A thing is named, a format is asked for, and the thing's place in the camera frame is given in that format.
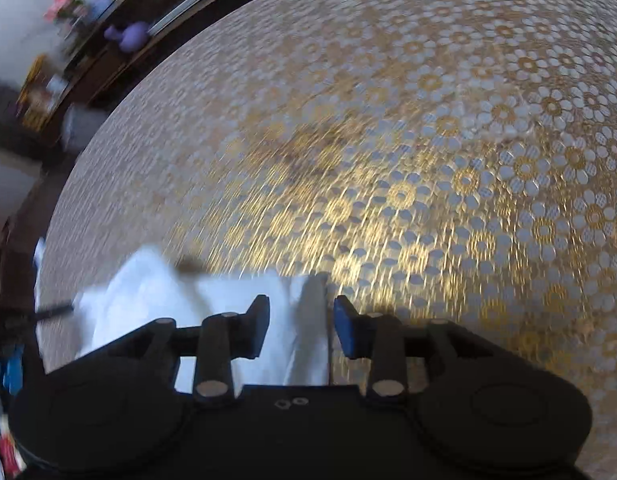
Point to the wooden television cabinet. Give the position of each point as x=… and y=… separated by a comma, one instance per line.
x=88, y=72

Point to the pink flower decoration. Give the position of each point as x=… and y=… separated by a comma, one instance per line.
x=58, y=7

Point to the white hoodie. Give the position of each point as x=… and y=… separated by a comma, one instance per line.
x=138, y=290

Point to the long white box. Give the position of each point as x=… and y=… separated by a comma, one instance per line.
x=181, y=7

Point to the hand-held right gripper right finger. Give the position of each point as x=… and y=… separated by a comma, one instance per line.
x=346, y=329

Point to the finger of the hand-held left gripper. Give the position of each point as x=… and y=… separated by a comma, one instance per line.
x=53, y=311

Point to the white waste bin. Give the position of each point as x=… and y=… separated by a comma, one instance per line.
x=83, y=127

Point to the person's left hand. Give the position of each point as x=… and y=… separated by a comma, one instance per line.
x=11, y=370

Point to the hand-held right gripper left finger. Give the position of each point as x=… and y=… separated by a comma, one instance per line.
x=257, y=327

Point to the purple kettlebell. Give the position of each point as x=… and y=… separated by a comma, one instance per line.
x=131, y=37

